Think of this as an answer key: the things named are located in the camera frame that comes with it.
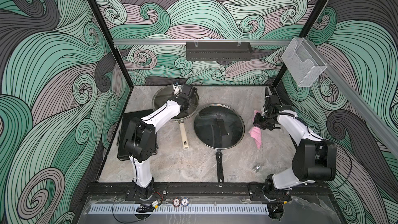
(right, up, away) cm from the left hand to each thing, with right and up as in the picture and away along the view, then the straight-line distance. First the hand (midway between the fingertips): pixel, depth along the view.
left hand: (177, 95), depth 91 cm
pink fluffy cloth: (+44, -21, -9) cm, 49 cm away
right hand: (+45, -17, -3) cm, 48 cm away
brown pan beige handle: (+3, -17, -3) cm, 18 cm away
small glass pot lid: (-11, +1, +12) cm, 16 cm away
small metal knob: (+42, -38, -13) cm, 58 cm away
